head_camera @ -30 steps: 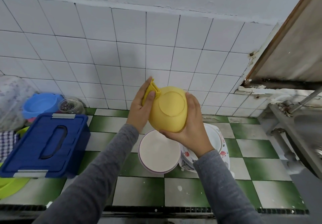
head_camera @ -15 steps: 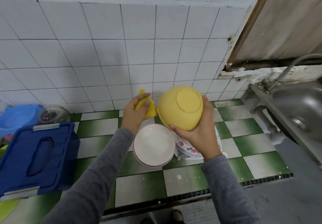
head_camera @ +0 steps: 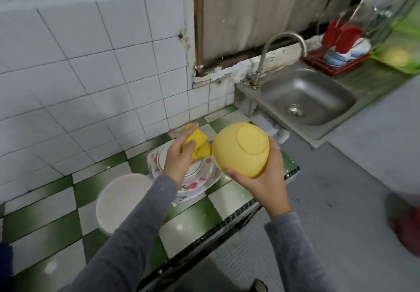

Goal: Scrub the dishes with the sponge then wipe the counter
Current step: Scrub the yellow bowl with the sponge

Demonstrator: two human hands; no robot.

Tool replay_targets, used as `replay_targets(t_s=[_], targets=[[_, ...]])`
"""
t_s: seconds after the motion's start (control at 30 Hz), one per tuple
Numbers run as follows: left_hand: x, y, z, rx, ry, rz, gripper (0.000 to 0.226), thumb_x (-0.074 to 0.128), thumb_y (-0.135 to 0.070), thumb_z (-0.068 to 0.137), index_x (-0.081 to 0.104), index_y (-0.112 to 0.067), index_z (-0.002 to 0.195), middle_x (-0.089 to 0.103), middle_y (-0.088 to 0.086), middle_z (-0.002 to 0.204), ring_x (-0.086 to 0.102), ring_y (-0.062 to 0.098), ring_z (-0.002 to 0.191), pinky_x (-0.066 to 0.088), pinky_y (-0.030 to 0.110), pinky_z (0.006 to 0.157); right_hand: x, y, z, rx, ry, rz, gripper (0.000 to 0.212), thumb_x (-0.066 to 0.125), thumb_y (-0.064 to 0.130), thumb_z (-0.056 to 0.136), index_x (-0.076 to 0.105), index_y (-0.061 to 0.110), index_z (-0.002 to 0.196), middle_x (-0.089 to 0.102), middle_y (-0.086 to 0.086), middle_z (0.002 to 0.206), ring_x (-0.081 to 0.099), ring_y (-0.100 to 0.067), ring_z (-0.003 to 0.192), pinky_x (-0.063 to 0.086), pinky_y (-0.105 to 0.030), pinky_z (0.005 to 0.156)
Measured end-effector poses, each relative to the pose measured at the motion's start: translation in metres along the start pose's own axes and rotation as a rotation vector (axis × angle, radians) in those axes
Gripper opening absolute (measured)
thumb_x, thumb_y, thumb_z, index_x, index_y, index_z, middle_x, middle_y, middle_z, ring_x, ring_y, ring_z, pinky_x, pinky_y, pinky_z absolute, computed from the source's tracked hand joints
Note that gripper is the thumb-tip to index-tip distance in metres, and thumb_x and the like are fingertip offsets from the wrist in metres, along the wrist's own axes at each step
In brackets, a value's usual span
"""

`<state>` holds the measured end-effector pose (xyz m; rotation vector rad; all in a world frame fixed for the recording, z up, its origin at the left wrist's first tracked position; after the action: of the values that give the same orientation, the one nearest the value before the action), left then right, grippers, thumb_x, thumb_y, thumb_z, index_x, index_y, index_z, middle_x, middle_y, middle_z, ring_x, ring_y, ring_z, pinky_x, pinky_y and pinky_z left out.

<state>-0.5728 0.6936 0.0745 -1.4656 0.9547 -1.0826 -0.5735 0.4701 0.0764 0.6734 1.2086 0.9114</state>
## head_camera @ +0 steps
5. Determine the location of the green plastic shelf rack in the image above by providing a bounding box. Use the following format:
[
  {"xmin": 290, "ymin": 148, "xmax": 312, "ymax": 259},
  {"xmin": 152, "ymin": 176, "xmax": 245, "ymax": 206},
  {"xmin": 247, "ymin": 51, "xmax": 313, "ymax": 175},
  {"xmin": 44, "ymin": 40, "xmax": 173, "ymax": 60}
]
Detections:
[{"xmin": 371, "ymin": 0, "xmax": 420, "ymax": 76}]

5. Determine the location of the metal faucet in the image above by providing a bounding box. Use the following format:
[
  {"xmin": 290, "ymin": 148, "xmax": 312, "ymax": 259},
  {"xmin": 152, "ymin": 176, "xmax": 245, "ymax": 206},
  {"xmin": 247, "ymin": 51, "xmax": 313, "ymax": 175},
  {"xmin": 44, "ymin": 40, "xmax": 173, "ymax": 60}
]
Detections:
[{"xmin": 248, "ymin": 32, "xmax": 308, "ymax": 89}]

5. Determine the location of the person's black shoe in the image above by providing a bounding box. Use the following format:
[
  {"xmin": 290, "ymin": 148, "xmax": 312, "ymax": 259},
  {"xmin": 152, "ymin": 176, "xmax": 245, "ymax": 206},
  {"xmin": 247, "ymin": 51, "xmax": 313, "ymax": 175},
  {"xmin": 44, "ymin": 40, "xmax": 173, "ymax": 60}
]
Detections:
[{"xmin": 249, "ymin": 278, "xmax": 270, "ymax": 292}]

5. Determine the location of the person's right forearm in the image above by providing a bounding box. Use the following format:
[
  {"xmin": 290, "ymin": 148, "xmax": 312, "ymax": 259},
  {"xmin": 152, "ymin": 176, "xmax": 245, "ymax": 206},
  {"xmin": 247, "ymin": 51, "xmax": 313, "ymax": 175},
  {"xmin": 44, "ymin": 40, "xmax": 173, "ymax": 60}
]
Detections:
[{"xmin": 264, "ymin": 210, "xmax": 336, "ymax": 292}]

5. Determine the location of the red plastic bucket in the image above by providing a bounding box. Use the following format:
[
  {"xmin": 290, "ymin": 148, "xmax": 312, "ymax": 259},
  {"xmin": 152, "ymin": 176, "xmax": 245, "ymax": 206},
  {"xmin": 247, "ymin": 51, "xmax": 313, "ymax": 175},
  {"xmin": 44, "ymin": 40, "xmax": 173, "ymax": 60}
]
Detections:
[{"xmin": 390, "ymin": 203, "xmax": 420, "ymax": 258}]

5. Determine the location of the blue plastic box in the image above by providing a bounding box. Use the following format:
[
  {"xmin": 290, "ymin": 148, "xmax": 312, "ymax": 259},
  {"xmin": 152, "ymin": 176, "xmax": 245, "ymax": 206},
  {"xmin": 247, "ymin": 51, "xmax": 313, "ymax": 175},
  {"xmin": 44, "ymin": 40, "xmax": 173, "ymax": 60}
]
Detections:
[{"xmin": 0, "ymin": 243, "xmax": 14, "ymax": 292}]

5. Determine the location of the cream plastic bowl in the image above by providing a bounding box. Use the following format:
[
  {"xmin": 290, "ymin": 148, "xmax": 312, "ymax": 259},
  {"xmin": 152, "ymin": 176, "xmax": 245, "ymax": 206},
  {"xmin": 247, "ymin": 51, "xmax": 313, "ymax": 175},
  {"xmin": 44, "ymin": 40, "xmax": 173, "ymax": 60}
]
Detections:
[{"xmin": 95, "ymin": 173, "xmax": 155, "ymax": 237}]

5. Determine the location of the person's left hand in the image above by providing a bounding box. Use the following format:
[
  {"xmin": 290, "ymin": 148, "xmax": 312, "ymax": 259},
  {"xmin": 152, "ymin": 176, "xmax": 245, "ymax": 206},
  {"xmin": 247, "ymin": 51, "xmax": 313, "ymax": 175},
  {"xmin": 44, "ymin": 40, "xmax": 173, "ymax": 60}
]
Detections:
[{"xmin": 162, "ymin": 126, "xmax": 201, "ymax": 187}]

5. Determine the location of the person's right hand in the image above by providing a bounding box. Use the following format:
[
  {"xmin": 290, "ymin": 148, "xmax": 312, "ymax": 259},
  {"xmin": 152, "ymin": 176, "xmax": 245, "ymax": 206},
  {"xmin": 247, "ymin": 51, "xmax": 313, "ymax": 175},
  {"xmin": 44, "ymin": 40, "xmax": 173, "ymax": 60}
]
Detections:
[{"xmin": 226, "ymin": 136, "xmax": 293, "ymax": 220}]

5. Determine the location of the metal wire dish rack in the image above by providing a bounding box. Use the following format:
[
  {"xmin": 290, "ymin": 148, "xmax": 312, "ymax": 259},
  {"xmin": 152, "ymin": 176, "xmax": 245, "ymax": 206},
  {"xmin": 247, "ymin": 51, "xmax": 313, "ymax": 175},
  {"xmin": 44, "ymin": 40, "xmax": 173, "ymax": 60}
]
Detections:
[{"xmin": 305, "ymin": 0, "xmax": 420, "ymax": 76}]

